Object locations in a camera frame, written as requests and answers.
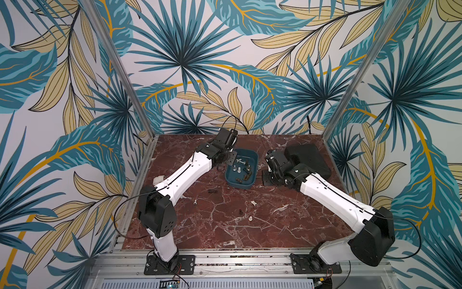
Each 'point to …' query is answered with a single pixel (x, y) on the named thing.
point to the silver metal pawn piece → (237, 160)
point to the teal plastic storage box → (242, 174)
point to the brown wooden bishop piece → (246, 177)
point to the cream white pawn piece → (234, 168)
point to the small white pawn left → (195, 203)
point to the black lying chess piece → (212, 191)
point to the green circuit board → (169, 284)
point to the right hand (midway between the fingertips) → (265, 176)
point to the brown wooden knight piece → (239, 180)
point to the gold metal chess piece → (248, 168)
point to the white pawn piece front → (250, 218)
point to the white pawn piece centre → (254, 203)
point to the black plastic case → (310, 155)
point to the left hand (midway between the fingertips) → (228, 156)
